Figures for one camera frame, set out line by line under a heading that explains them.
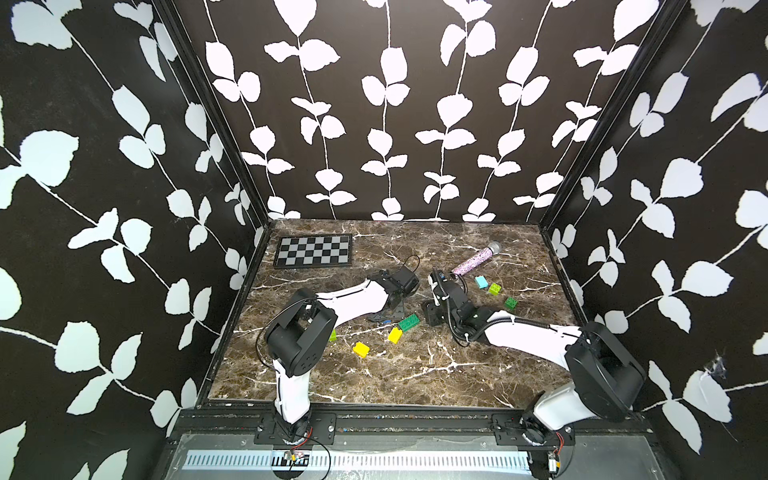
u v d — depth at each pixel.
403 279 0.75
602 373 0.44
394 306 0.69
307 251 1.08
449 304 0.67
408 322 0.92
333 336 0.88
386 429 0.75
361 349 0.88
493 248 1.08
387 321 0.80
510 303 0.97
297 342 0.48
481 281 1.03
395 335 0.90
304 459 0.72
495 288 1.01
